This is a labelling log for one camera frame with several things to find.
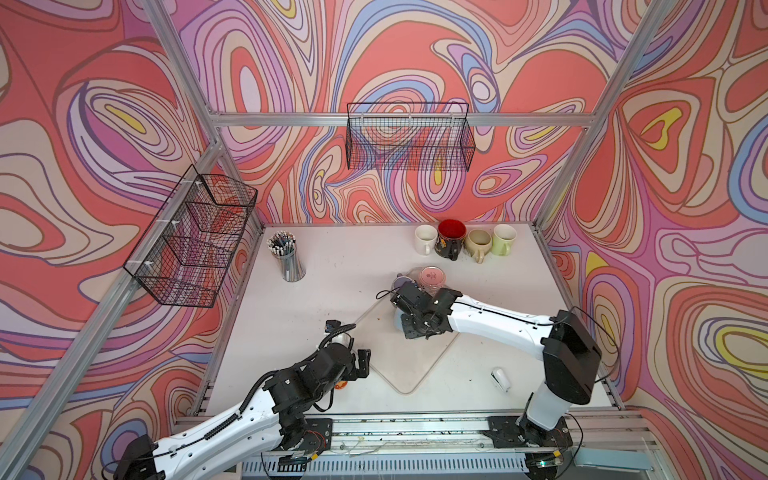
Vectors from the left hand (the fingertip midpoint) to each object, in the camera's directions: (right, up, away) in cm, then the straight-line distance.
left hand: (362, 353), depth 79 cm
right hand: (+15, +4, +5) cm, 17 cm away
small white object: (+38, -7, +1) cm, 39 cm away
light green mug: (+48, +32, +25) cm, 63 cm away
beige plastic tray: (+11, -5, +5) cm, 13 cm away
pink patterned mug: (+21, +19, +11) cm, 30 cm away
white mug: (+20, +32, +25) cm, 46 cm away
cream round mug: (+39, +30, +25) cm, 55 cm away
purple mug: (+11, +18, +15) cm, 26 cm away
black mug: (+29, +32, +23) cm, 49 cm away
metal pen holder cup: (-26, +29, +12) cm, 41 cm away
